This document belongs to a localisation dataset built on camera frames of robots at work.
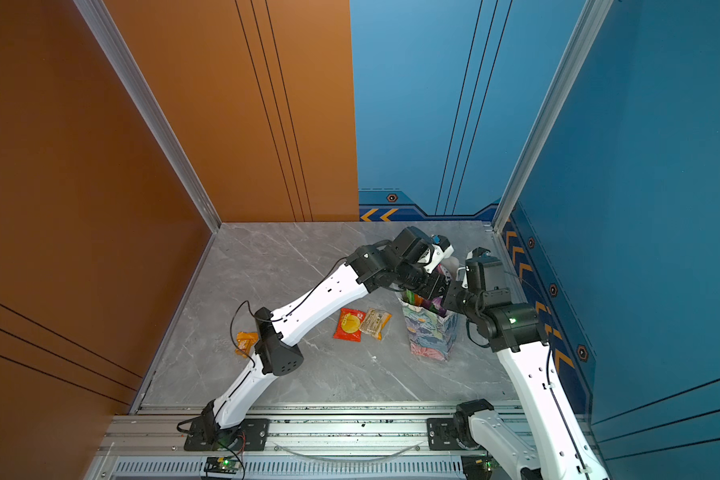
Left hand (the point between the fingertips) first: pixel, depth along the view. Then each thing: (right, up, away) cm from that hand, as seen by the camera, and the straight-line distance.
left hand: (452, 290), depth 71 cm
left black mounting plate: (-49, -36, +1) cm, 61 cm away
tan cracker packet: (-18, -12, +20) cm, 30 cm away
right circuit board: (+6, -41, -2) cm, 42 cm away
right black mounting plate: (-1, -36, +1) cm, 36 cm away
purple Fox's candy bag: (-3, -4, +3) cm, 6 cm away
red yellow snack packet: (-26, -13, +20) cm, 36 cm away
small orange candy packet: (-57, -17, +17) cm, 62 cm away
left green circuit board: (-55, -42, -1) cm, 69 cm away
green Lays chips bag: (-10, -1, -6) cm, 12 cm away
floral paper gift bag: (-5, -11, +2) cm, 12 cm away
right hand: (-1, 0, 0) cm, 1 cm away
